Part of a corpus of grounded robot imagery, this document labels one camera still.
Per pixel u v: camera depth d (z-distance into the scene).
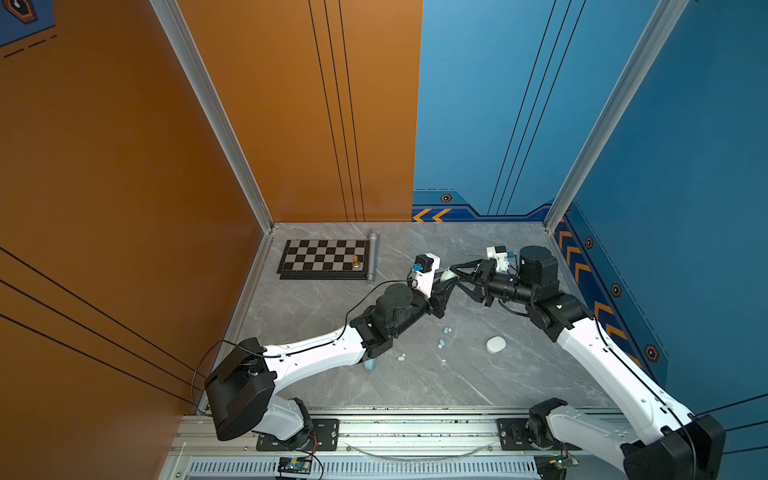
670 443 0.37
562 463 0.70
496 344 0.87
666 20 0.70
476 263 0.66
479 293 0.65
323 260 1.05
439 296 0.62
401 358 0.85
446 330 0.91
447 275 0.68
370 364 0.82
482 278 0.63
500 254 0.69
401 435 0.75
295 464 0.72
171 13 0.69
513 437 0.72
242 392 0.42
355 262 1.02
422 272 0.60
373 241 1.12
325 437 0.74
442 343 0.87
